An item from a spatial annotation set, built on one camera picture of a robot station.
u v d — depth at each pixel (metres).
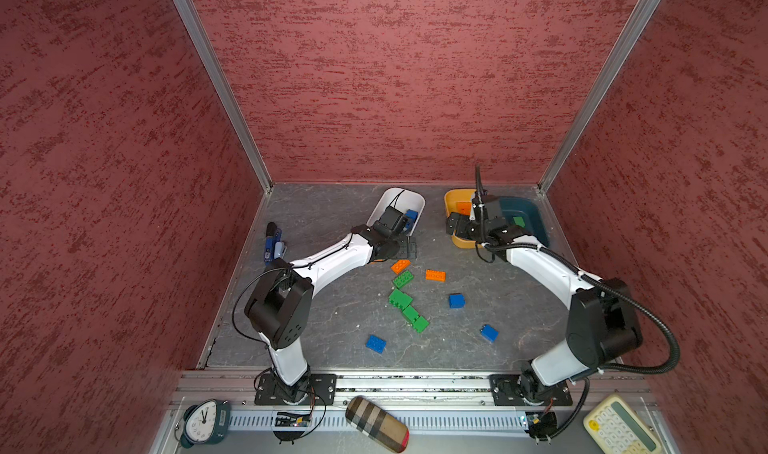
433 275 0.95
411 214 1.09
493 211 0.69
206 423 0.66
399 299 0.88
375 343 0.81
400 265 0.97
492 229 0.68
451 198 1.10
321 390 0.74
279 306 0.47
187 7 0.74
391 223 0.70
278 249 0.98
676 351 0.39
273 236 1.02
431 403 0.73
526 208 1.11
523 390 0.67
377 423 0.67
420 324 0.85
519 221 1.04
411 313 0.85
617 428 0.68
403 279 0.92
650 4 0.74
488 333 0.83
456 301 0.90
